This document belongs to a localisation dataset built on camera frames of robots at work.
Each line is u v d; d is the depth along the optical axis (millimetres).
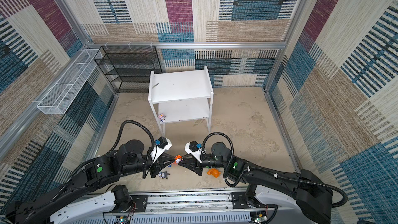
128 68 1083
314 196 416
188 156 658
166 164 625
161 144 545
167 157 627
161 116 811
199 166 612
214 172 798
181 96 738
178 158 650
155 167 547
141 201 744
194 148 585
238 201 729
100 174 456
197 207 729
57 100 700
